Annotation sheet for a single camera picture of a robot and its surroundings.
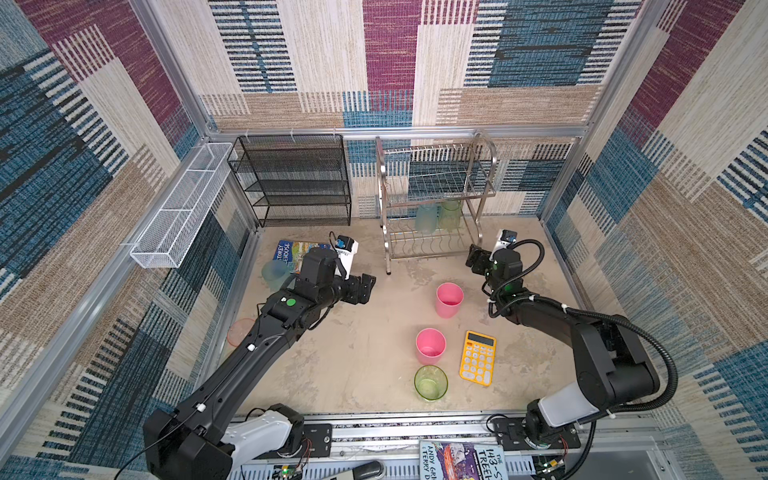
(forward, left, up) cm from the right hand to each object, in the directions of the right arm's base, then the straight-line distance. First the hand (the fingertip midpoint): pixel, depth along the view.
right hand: (481, 250), depth 92 cm
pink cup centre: (-24, +17, -12) cm, 32 cm away
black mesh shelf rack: (+34, +61, +2) cm, 70 cm away
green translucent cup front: (-33, +18, -14) cm, 40 cm away
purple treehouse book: (-51, +14, -12) cm, 54 cm away
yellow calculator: (-27, +4, -14) cm, 30 cm away
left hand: (-13, +35, +10) cm, 38 cm away
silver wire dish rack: (+25, +12, 0) cm, 28 cm away
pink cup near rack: (-11, +10, -9) cm, 18 cm away
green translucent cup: (+19, +6, -5) cm, 21 cm away
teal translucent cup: (+20, +14, -5) cm, 25 cm away
